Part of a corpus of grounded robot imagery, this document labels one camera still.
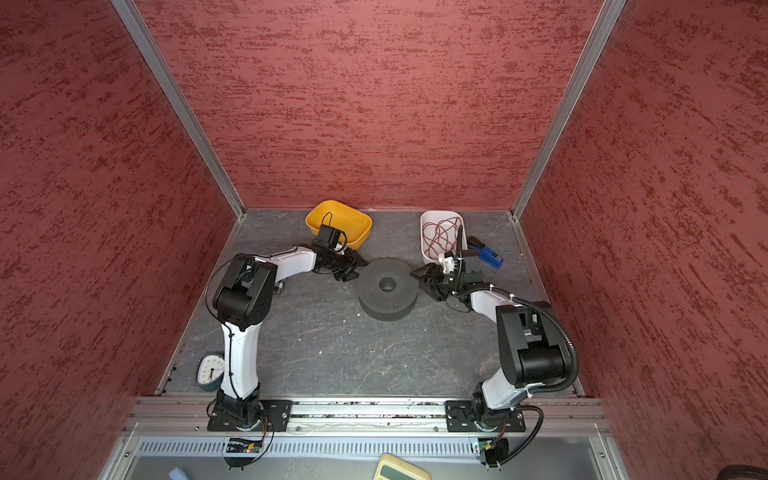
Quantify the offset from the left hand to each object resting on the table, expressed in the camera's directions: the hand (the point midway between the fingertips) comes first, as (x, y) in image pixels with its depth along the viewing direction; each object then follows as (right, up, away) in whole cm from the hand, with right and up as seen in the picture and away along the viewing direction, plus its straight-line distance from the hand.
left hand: (366, 272), depth 100 cm
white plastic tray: (+28, +21, +18) cm, 39 cm away
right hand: (+15, -2, -10) cm, 19 cm away
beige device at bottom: (+9, -40, -34) cm, 54 cm away
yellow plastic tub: (-6, +17, +18) cm, 25 cm away
